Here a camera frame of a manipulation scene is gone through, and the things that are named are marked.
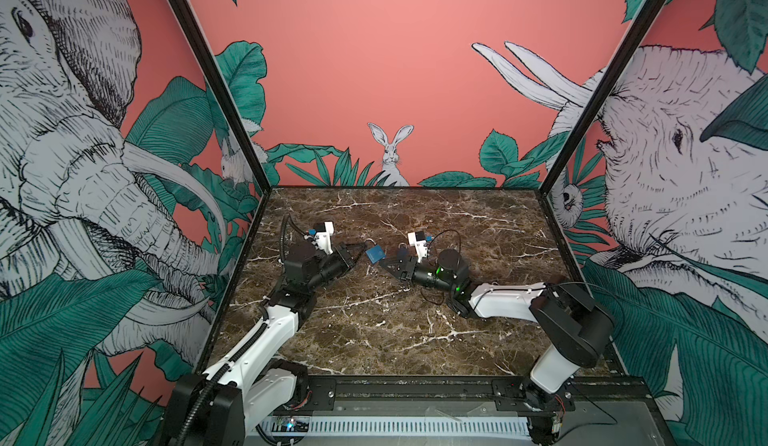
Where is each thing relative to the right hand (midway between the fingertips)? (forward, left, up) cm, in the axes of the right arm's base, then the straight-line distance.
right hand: (377, 267), depth 74 cm
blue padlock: (+5, +1, 0) cm, 5 cm away
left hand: (+6, +2, +3) cm, 7 cm away
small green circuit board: (-31, +20, -20) cm, 43 cm away
